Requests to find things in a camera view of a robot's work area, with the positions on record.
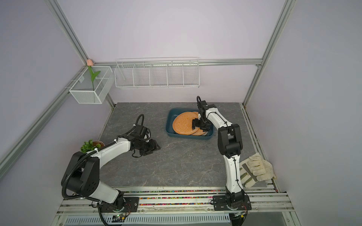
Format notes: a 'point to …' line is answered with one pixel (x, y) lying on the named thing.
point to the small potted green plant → (89, 145)
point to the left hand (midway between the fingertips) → (157, 150)
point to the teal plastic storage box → (170, 114)
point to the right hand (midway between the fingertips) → (197, 128)
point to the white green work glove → (255, 169)
